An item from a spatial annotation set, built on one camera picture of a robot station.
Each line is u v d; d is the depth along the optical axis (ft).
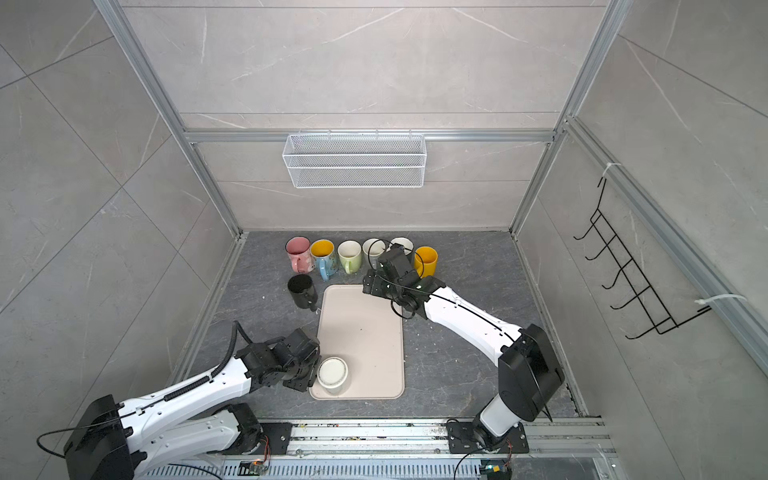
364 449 2.40
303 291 3.15
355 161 3.30
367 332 3.04
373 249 3.40
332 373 2.54
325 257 3.22
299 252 3.25
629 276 2.21
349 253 3.42
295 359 2.05
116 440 1.29
